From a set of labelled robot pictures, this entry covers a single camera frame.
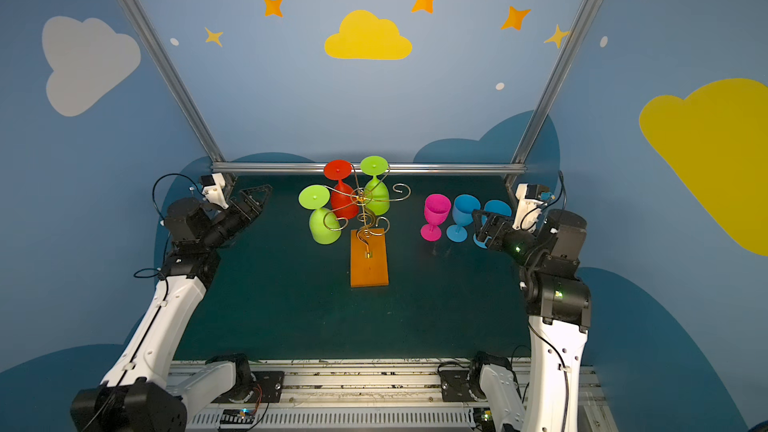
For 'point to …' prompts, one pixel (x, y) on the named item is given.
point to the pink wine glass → (436, 209)
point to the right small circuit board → (483, 418)
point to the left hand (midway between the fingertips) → (265, 191)
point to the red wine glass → (344, 199)
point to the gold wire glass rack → (361, 198)
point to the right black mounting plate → (454, 385)
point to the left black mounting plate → (268, 386)
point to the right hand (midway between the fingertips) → (490, 211)
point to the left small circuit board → (236, 419)
